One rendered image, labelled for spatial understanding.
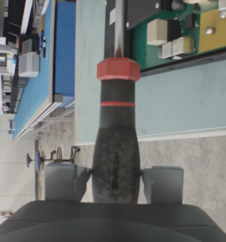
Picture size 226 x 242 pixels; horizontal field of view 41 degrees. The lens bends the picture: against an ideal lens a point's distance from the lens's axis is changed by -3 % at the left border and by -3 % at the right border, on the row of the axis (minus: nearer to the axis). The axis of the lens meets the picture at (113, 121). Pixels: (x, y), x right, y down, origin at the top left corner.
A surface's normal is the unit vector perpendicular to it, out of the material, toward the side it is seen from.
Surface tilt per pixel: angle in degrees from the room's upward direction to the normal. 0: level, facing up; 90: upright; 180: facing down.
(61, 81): 90
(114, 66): 69
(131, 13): 0
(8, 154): 90
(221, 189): 0
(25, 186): 90
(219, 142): 0
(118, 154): 73
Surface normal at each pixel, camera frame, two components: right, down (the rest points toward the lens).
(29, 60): -0.50, -0.07
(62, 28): 0.33, -0.09
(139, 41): -0.94, -0.02
